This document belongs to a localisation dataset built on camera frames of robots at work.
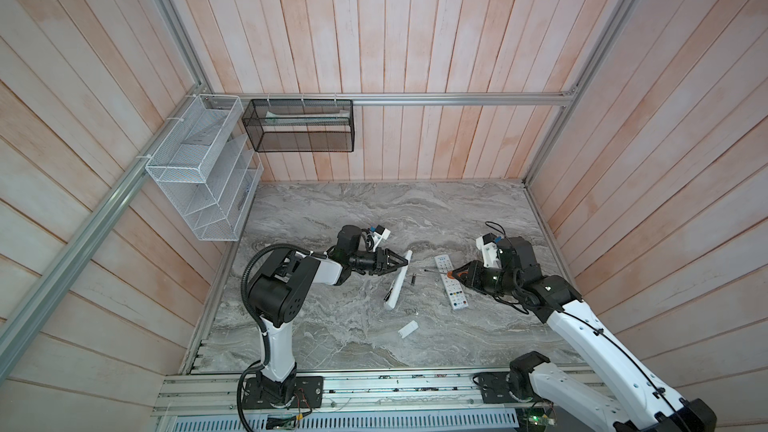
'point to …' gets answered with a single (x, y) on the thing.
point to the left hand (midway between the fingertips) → (404, 270)
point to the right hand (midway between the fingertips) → (454, 273)
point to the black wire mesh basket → (301, 125)
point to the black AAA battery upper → (413, 280)
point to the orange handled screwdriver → (450, 273)
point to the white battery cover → (408, 328)
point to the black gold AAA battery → (388, 294)
